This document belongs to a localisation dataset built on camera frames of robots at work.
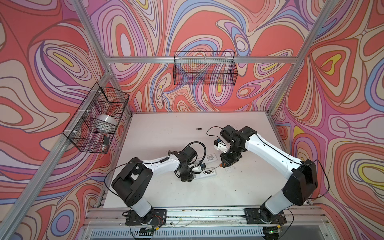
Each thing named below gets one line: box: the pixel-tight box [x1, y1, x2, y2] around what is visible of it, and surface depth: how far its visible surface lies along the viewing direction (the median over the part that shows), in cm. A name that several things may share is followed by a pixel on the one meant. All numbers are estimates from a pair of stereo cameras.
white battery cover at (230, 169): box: [225, 166, 236, 174], surface depth 91 cm
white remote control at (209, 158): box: [200, 153, 218, 164], surface depth 94 cm
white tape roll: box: [95, 114, 118, 130], surface depth 73 cm
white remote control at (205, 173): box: [193, 168, 217, 180], surface depth 88 cm
